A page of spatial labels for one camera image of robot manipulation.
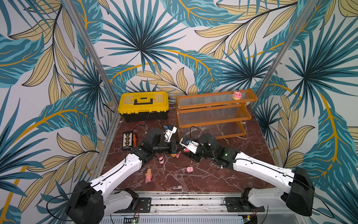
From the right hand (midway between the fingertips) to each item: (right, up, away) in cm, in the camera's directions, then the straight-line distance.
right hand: (185, 146), depth 76 cm
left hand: (-1, -1, -3) cm, 4 cm away
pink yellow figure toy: (-5, -8, +14) cm, 17 cm away
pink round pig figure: (+31, +29, +7) cm, 43 cm away
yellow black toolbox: (-29, +24, +22) cm, 43 cm away
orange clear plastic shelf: (+31, +19, +36) cm, 51 cm away
